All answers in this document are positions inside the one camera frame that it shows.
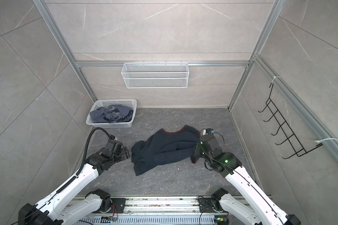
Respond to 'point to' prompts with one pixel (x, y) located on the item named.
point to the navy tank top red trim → (165, 146)
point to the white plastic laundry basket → (130, 103)
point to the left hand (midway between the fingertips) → (124, 149)
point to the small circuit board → (108, 219)
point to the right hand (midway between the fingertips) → (196, 146)
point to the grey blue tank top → (111, 114)
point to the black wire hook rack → (297, 147)
